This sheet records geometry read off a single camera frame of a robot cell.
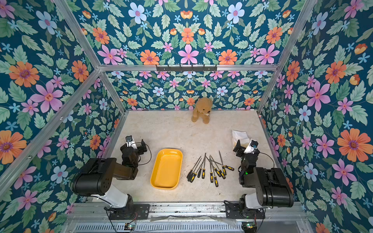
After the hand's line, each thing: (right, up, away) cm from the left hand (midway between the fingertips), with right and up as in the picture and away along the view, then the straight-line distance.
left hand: (135, 140), depth 92 cm
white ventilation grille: (+21, -41, -22) cm, 51 cm away
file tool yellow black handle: (+36, -18, -4) cm, 41 cm away
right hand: (+70, 0, -5) cm, 70 cm away
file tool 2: (+42, -18, -4) cm, 46 cm away
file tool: (+37, -22, -8) cm, 44 cm away
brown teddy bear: (+44, +21, +8) cm, 50 cm away
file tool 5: (+51, -23, -8) cm, 56 cm away
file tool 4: (+48, -19, -6) cm, 52 cm away
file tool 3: (+44, -18, -4) cm, 48 cm away
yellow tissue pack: (+72, +2, +8) cm, 72 cm away
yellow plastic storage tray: (+20, -19, -2) cm, 28 cm away
